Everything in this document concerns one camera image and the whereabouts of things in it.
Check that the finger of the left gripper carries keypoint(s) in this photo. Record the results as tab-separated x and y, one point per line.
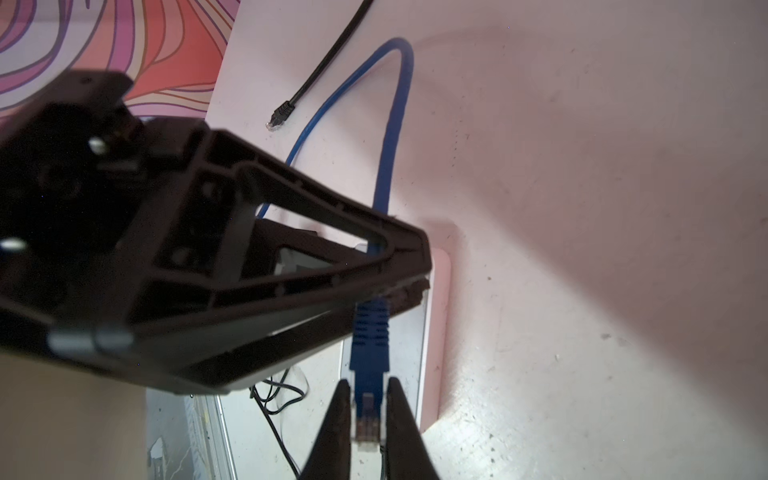
206	336
255	243

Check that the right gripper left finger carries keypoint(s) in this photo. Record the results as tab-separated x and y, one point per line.
330	457

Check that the black power adapter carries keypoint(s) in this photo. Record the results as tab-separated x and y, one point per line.
273	396

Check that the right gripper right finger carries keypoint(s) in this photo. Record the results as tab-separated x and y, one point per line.
405	455

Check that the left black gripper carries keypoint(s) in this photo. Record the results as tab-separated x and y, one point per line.
76	165

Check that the white small network switch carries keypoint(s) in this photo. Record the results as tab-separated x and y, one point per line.
417	342

